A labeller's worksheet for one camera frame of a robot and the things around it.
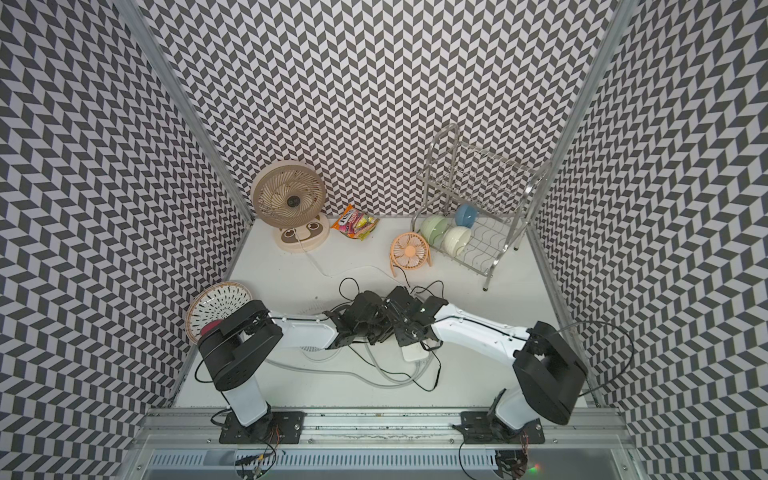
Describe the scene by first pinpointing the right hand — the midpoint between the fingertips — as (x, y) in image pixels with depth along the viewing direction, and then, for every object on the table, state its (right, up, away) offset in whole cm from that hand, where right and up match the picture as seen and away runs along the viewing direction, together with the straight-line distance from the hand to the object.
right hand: (408, 338), depth 83 cm
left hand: (-2, +1, +6) cm, 6 cm away
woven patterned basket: (-62, +7, +11) cm, 63 cm away
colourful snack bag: (-19, +34, +29) cm, 49 cm away
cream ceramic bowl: (+16, +28, +13) cm, 34 cm away
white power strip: (+2, -4, +1) cm, 5 cm away
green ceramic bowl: (+9, +32, +16) cm, 37 cm away
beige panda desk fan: (-37, +42, +11) cm, 57 cm away
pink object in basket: (-58, +2, +4) cm, 58 cm away
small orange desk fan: (+1, +24, +16) cm, 29 cm away
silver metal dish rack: (+19, +38, 0) cm, 42 cm away
